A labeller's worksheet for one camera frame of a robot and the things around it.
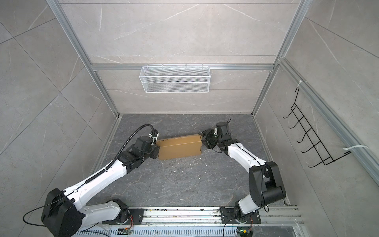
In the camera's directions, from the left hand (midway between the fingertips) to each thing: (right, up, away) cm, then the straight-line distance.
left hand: (157, 144), depth 83 cm
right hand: (+25, +5, +4) cm, 26 cm away
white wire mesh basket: (+8, +43, +18) cm, 47 cm away
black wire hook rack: (+74, -2, -25) cm, 78 cm away
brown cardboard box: (+13, -2, +1) cm, 13 cm away
